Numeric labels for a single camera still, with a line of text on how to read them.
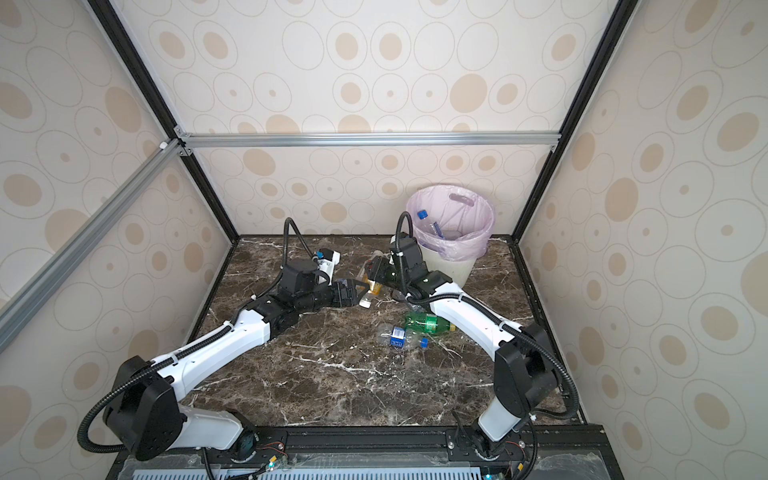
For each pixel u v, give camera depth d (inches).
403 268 24.6
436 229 38.3
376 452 28.8
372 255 44.6
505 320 19.2
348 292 28.0
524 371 17.4
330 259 28.6
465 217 39.2
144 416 15.9
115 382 16.8
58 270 22.5
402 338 34.4
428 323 35.3
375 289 31.2
